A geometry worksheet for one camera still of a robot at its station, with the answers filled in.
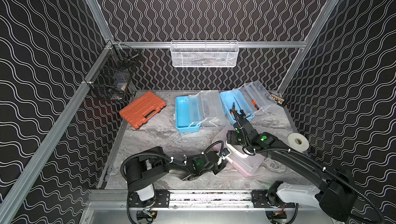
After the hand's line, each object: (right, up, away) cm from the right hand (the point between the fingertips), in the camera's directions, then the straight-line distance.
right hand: (233, 136), depth 83 cm
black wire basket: (-73, +34, +12) cm, 81 cm away
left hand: (-4, -11, -1) cm, 11 cm away
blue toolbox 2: (+17, +22, +22) cm, 35 cm away
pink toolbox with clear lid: (+4, -12, -9) cm, 15 cm away
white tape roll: (+43, -6, +12) cm, 45 cm away
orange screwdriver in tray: (+17, +19, +18) cm, 31 cm away
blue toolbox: (-15, +13, +14) cm, 25 cm away
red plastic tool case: (-57, +13, +18) cm, 61 cm away
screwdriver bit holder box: (+40, +21, +30) cm, 54 cm away
